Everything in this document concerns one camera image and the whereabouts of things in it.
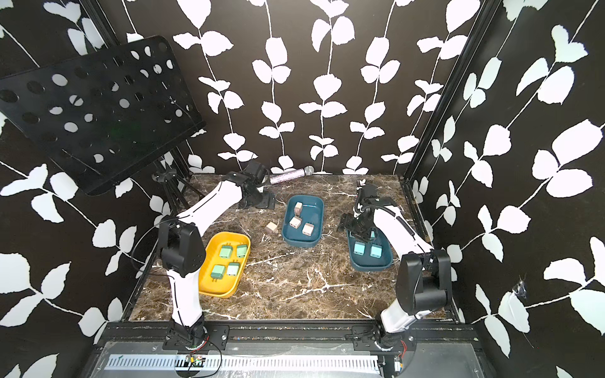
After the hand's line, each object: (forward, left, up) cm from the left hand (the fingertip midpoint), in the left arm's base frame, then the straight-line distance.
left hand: (266, 200), depth 93 cm
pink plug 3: (-3, -11, -12) cm, 17 cm away
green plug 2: (-16, +10, -12) cm, 22 cm away
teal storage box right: (-22, -39, -13) cm, 47 cm away
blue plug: (-18, -44, -12) cm, 49 cm away
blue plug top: (-17, -37, -12) cm, 42 cm away
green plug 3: (-25, +17, -10) cm, 32 cm away
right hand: (-13, -29, -1) cm, 32 cm away
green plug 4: (-24, +12, -11) cm, 29 cm away
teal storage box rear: (+3, -19, -15) cm, 24 cm away
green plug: (-17, +16, -10) cm, 25 cm away
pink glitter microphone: (+25, -8, -11) cm, 28 cm away
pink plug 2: (+3, -13, -10) cm, 17 cm away
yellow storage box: (-21, +17, -12) cm, 29 cm away
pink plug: (-4, -1, -13) cm, 14 cm away
